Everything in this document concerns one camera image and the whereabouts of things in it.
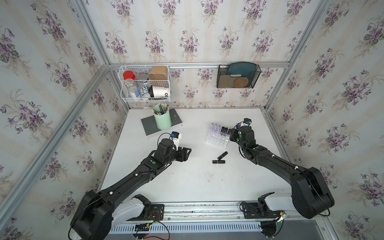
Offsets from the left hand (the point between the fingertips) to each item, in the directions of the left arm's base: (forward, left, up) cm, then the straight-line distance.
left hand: (189, 151), depth 80 cm
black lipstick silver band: (+19, -22, -7) cm, 30 cm away
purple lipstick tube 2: (+21, -18, -6) cm, 28 cm away
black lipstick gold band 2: (+4, -22, -13) cm, 26 cm away
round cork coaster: (+44, -35, +14) cm, 58 cm away
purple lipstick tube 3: (+20, -20, -6) cm, 29 cm away
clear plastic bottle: (+32, +35, +18) cm, 51 cm away
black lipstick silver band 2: (+18, -24, -6) cm, 31 cm away
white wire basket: (+40, +28, +15) cm, 51 cm away
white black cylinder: (+35, +19, +13) cm, 42 cm away
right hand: (+14, -28, +1) cm, 31 cm away
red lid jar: (+44, +38, +19) cm, 61 cm away
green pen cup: (+22, +16, +3) cm, 28 cm away
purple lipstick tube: (+21, -15, -6) cm, 27 cm away
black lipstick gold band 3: (-1, -18, -12) cm, 21 cm away
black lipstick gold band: (+17, -26, -5) cm, 32 cm away
